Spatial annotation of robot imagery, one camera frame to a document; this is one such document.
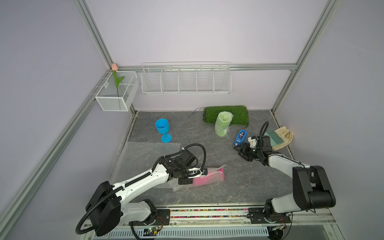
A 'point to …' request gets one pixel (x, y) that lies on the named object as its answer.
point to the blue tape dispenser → (241, 137)
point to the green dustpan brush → (275, 139)
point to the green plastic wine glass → (222, 125)
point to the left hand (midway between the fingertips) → (189, 174)
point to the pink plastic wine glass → (214, 175)
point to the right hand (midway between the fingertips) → (235, 148)
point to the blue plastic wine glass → (162, 126)
